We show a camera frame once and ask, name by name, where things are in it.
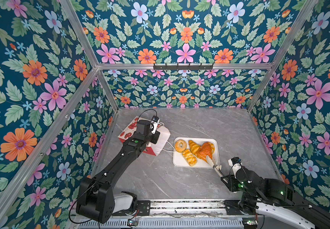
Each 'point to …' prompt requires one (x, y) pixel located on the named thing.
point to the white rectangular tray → (179, 160)
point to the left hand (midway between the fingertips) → (157, 127)
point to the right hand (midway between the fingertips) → (221, 180)
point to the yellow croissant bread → (194, 147)
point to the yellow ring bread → (178, 148)
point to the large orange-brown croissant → (207, 148)
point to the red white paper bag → (154, 149)
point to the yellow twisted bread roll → (190, 158)
